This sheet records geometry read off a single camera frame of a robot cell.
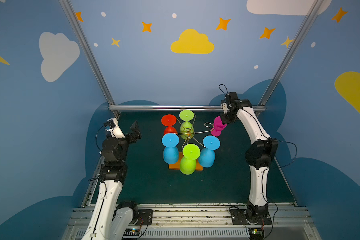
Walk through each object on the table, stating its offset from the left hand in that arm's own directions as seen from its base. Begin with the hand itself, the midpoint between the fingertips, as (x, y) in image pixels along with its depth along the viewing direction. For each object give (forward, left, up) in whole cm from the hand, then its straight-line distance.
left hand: (126, 123), depth 70 cm
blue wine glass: (-11, -22, -8) cm, 25 cm away
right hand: (+19, -56, -16) cm, 61 cm away
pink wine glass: (+14, -50, -17) cm, 54 cm away
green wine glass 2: (-15, -30, -1) cm, 34 cm away
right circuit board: (-39, -64, -37) cm, 84 cm away
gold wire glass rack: (-3, -30, -3) cm, 30 cm away
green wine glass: (-1, -29, -2) cm, 29 cm away
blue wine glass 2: (-12, -39, -8) cm, 41 cm away
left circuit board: (-40, -2, -37) cm, 55 cm away
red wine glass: (+3, -20, 0) cm, 20 cm away
